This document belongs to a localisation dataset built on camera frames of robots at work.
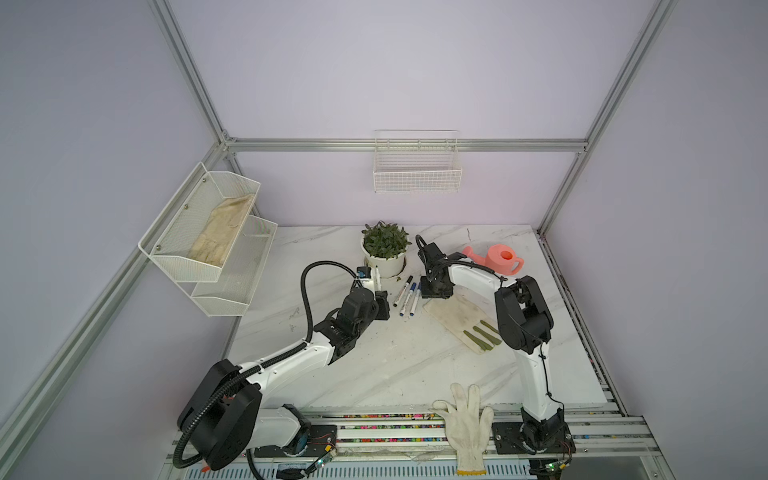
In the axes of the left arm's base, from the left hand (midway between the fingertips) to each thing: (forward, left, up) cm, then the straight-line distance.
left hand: (384, 294), depth 84 cm
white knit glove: (-31, -22, -16) cm, 41 cm away
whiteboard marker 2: (+3, -9, -15) cm, 17 cm away
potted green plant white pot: (+18, 0, +2) cm, 18 cm away
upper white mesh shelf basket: (+7, +50, +15) cm, 53 cm away
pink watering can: (+17, -39, -4) cm, 42 cm away
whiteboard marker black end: (+10, -6, -14) cm, 18 cm away
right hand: (+10, -15, -13) cm, 22 cm away
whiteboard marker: (+10, -9, -14) cm, 19 cm away
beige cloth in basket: (+6, +45, +14) cm, 47 cm away
